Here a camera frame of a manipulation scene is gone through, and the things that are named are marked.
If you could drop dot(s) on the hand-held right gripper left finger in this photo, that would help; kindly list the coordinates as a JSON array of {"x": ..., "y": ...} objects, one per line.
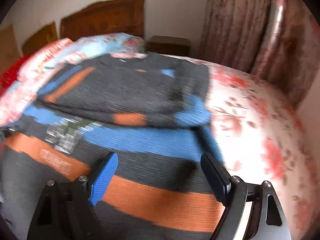
[{"x": 102, "y": 180}]

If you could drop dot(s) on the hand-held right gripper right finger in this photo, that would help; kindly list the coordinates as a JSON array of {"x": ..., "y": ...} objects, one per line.
[{"x": 215, "y": 177}]

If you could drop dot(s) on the dark grey striped sweater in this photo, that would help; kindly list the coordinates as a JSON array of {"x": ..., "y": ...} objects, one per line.
[{"x": 140, "y": 92}]

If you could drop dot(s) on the pink floral bed quilt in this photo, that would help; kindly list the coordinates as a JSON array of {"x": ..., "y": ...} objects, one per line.
[{"x": 250, "y": 130}]

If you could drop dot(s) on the light blue floral pillow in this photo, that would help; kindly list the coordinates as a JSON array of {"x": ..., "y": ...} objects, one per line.
[{"x": 100, "y": 45}]

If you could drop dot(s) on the pink floral pillow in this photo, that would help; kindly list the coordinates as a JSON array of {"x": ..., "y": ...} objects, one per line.
[{"x": 136, "y": 45}]

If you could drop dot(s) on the dark wooden nightstand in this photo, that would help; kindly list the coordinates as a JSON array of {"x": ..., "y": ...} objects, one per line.
[{"x": 167, "y": 46}]

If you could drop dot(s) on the red patterned blanket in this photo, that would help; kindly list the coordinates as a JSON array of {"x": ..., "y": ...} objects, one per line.
[{"x": 10, "y": 75}]

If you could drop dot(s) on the pink floral folded quilt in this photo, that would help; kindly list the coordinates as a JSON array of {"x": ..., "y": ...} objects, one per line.
[{"x": 42, "y": 52}]

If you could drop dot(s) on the pink floral curtain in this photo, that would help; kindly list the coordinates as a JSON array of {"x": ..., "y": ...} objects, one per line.
[{"x": 232, "y": 25}]

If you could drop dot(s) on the small wooden headboard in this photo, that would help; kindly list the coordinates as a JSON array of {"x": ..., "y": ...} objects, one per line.
[{"x": 40, "y": 38}]

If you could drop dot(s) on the cardboard box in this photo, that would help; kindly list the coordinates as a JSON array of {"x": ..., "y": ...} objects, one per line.
[{"x": 8, "y": 47}]

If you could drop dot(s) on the large carved wooden headboard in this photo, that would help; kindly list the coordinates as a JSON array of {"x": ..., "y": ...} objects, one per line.
[{"x": 105, "y": 17}]

